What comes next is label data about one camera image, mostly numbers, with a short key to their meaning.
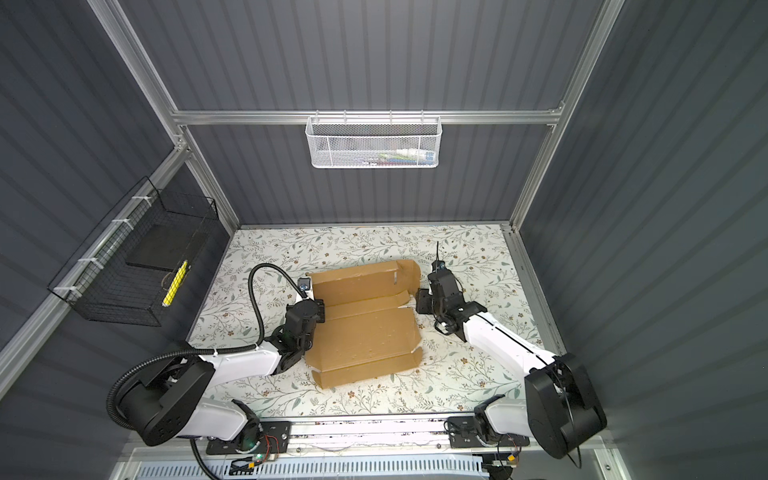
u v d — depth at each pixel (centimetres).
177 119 88
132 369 42
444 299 65
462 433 74
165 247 77
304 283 75
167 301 68
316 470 77
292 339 68
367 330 91
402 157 92
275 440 72
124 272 72
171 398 43
